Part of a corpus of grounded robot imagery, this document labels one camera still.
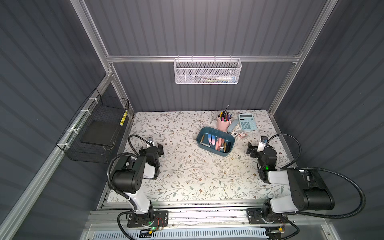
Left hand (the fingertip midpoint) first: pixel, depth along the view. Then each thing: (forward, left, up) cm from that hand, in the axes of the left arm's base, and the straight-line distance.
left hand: (152, 145), depth 94 cm
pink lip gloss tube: (+3, -42, -4) cm, 42 cm away
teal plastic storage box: (+13, -33, -2) cm, 35 cm away
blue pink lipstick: (+7, -38, -4) cm, 39 cm away
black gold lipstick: (+2, -51, -5) cm, 51 cm away
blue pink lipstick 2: (+7, -40, -4) cm, 41 cm away
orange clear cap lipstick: (+1, -46, -5) cm, 46 cm away
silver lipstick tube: (+3, -35, -4) cm, 35 cm away
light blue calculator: (+23, -68, -4) cm, 71 cm away
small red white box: (+11, -62, -4) cm, 63 cm away
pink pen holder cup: (+16, -48, 0) cm, 50 cm away
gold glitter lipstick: (+9, -33, -5) cm, 35 cm away
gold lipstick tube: (+2, -48, -4) cm, 48 cm away
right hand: (-2, -67, +5) cm, 67 cm away
